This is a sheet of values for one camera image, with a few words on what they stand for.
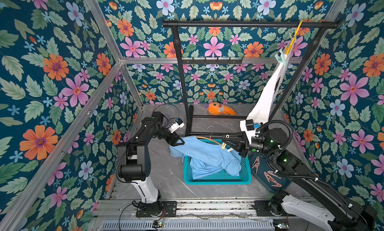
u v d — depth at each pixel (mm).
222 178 841
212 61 932
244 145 541
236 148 572
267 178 821
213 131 1041
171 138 784
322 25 539
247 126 506
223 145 597
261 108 667
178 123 802
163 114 805
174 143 786
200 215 727
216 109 1075
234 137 573
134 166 481
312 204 538
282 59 541
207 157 833
